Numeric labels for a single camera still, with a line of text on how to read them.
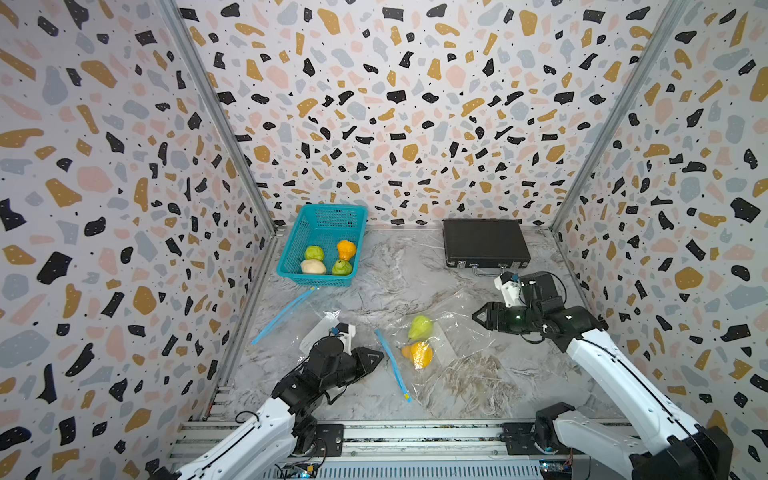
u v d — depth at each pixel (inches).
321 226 47.6
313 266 40.0
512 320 27.0
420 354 31.4
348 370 27.5
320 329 34.9
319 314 38.2
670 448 15.3
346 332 30.1
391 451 28.8
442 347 35.4
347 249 42.0
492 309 27.2
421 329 34.5
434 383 32.8
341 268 39.6
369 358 29.4
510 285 28.3
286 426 21.6
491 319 27.2
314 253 41.8
